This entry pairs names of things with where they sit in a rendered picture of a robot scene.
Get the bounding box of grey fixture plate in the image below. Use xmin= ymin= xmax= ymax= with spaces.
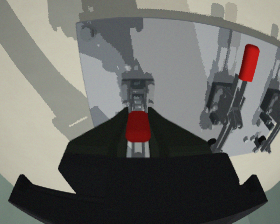
xmin=76 ymin=17 xmax=280 ymax=157

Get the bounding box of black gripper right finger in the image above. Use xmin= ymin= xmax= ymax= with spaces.
xmin=148 ymin=107 xmax=213 ymax=157

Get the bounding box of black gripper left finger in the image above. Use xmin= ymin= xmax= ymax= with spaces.
xmin=63 ymin=107 xmax=129 ymax=157

